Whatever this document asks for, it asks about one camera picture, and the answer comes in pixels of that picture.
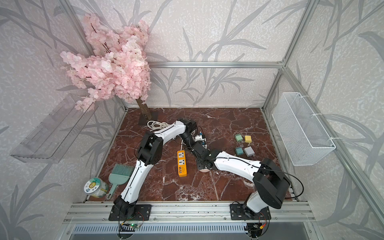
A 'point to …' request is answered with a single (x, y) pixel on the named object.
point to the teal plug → (239, 150)
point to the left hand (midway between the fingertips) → (199, 155)
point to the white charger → (249, 151)
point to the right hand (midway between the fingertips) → (200, 162)
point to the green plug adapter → (238, 137)
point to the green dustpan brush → (120, 175)
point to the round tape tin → (96, 187)
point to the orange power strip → (182, 163)
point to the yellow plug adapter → (248, 139)
